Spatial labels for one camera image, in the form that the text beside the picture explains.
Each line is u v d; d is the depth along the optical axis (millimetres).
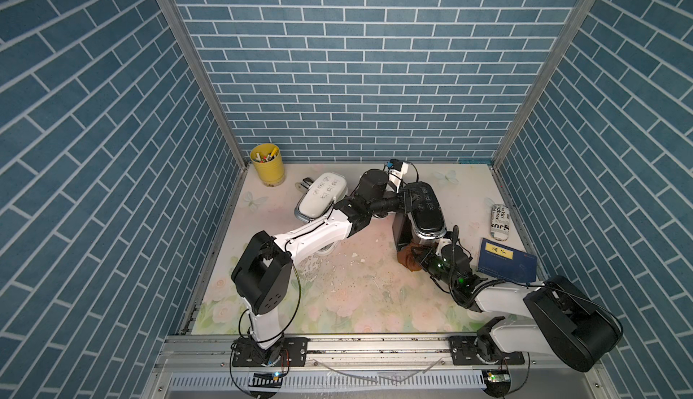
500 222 987
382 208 691
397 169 710
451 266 668
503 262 917
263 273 468
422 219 758
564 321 433
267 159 1021
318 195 806
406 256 858
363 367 719
